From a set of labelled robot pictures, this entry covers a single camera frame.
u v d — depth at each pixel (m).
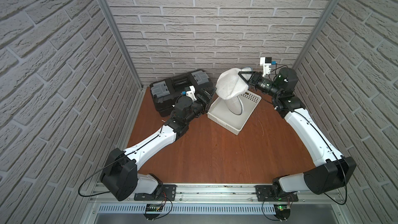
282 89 0.53
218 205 0.71
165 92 0.93
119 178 0.40
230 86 0.68
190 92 0.70
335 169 0.39
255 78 0.61
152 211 0.71
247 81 0.62
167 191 0.74
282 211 0.70
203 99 0.64
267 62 0.62
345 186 0.43
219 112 1.09
